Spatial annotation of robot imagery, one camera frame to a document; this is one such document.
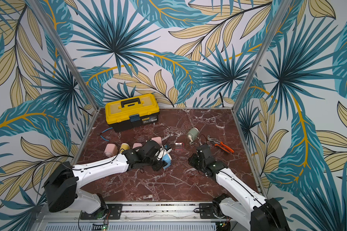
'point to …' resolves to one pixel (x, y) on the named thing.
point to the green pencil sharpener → (193, 134)
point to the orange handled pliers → (220, 145)
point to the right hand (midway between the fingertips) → (189, 159)
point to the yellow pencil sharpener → (124, 146)
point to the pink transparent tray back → (179, 146)
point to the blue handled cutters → (103, 132)
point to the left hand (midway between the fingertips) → (162, 161)
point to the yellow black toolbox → (131, 112)
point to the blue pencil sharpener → (167, 159)
